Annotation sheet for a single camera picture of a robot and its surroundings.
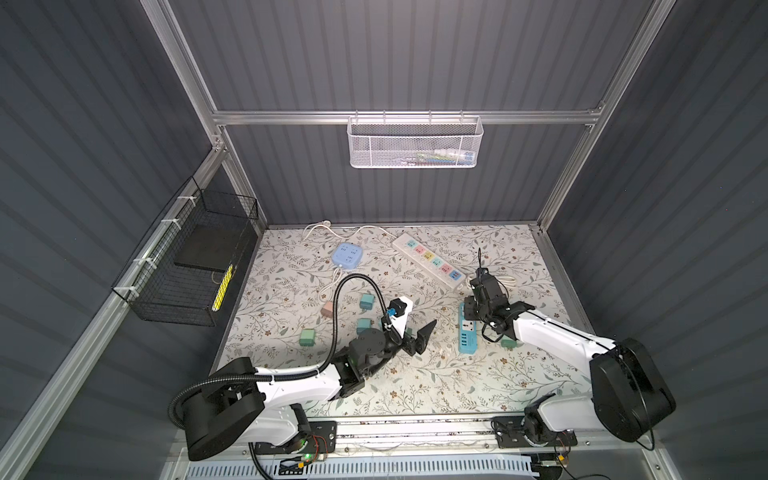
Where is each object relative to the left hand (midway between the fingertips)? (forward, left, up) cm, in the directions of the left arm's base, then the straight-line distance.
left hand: (424, 314), depth 74 cm
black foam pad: (+17, +54, +10) cm, 57 cm away
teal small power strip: (+2, -15, -17) cm, 23 cm away
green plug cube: (+4, +33, -18) cm, 38 cm away
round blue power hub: (+35, +22, -17) cm, 45 cm away
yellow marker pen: (+5, +48, +8) cm, 49 cm away
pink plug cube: (+13, +28, -18) cm, 36 cm away
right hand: (+9, -18, -13) cm, 24 cm away
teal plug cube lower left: (+8, +17, -19) cm, 26 cm away
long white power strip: (+30, -8, -16) cm, 35 cm away
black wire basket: (+11, +60, +8) cm, 61 cm away
